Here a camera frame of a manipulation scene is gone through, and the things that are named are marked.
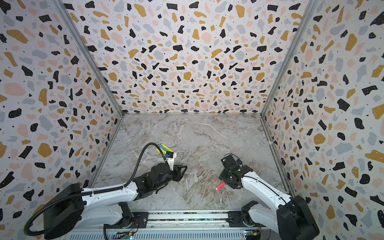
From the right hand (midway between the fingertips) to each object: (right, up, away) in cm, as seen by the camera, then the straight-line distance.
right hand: (220, 175), depth 85 cm
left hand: (-19, +7, -7) cm, 21 cm away
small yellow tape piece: (+39, +17, +23) cm, 48 cm away
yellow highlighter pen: (-29, +16, -13) cm, 36 cm away
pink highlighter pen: (0, -6, 0) cm, 6 cm away
